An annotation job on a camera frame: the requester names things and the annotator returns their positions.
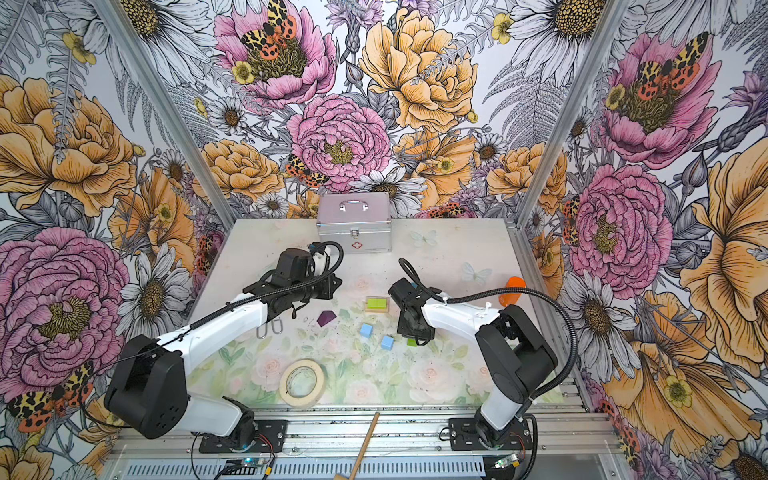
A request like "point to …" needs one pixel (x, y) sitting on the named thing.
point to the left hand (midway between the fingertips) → (339, 289)
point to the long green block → (411, 342)
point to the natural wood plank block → (377, 310)
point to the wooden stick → (364, 447)
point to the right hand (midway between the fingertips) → (412, 341)
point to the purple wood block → (325, 317)
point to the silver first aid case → (360, 222)
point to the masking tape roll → (311, 399)
